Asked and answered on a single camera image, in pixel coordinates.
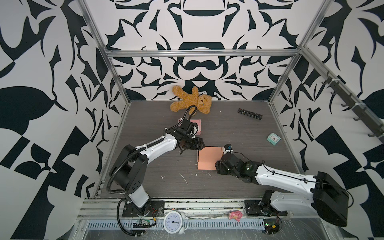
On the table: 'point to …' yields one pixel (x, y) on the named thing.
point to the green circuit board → (271, 228)
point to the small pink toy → (235, 214)
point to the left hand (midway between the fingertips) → (201, 143)
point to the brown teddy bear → (203, 103)
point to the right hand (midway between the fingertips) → (219, 165)
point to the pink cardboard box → (198, 122)
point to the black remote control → (250, 114)
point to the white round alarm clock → (175, 222)
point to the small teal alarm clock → (273, 139)
